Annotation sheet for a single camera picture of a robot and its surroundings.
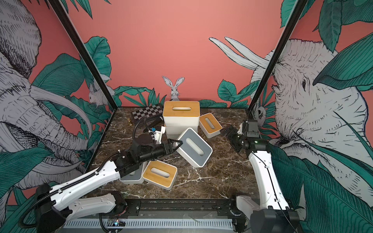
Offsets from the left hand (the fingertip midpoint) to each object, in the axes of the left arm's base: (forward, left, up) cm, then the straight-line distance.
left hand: (182, 143), depth 67 cm
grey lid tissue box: (+1, -6, -7) cm, 9 cm away
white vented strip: (-28, +17, -28) cm, 44 cm away
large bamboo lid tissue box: (+20, +2, -1) cm, 20 cm away
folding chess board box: (+44, +25, -25) cm, 57 cm away
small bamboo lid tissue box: (+30, -20, -26) cm, 45 cm away
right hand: (+9, -23, -4) cm, 25 cm away
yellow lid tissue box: (+19, +1, -13) cm, 23 cm away
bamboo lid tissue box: (-5, +14, -26) cm, 30 cm away
